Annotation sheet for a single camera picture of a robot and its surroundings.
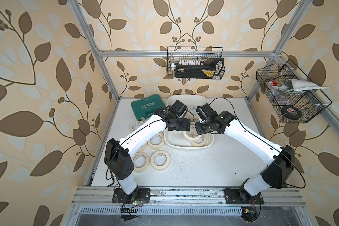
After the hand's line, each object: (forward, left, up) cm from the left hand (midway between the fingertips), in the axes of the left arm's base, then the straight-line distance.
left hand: (186, 127), depth 79 cm
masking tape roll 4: (-11, +15, -21) cm, 28 cm away
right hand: (+1, -8, -2) cm, 8 cm away
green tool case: (+28, +30, -16) cm, 44 cm away
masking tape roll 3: (-12, +27, -21) cm, 36 cm away
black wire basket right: (+9, -56, +15) cm, 59 cm away
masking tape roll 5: (+2, -11, -18) cm, 22 cm away
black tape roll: (+3, -54, +11) cm, 55 cm away
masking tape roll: (+2, +18, -21) cm, 28 cm away
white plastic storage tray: (+4, +6, -23) cm, 24 cm away
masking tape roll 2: (-5, +27, -18) cm, 32 cm away
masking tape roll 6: (-7, -3, -2) cm, 8 cm away
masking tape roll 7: (-2, -3, +6) cm, 7 cm away
